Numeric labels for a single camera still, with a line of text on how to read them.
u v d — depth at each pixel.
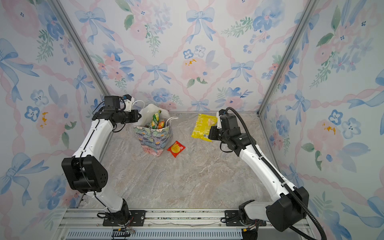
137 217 0.73
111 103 0.65
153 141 0.85
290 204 0.39
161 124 0.88
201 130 0.81
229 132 0.57
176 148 0.98
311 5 0.68
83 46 0.83
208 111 1.24
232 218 0.72
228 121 0.56
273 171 0.44
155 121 0.86
